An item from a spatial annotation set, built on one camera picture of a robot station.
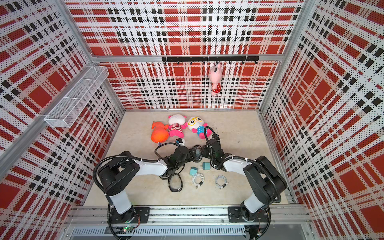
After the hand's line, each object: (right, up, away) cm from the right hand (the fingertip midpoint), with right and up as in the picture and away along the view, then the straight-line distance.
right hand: (204, 148), depth 92 cm
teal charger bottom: (-7, -12, -4) cm, 15 cm away
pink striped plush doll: (-19, +16, +12) cm, 28 cm away
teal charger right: (+1, -10, -4) cm, 11 cm away
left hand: (-5, -1, 0) cm, 6 cm away
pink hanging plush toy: (+7, +46, -2) cm, 46 cm away
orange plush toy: (-30, +9, +7) cm, 32 cm away
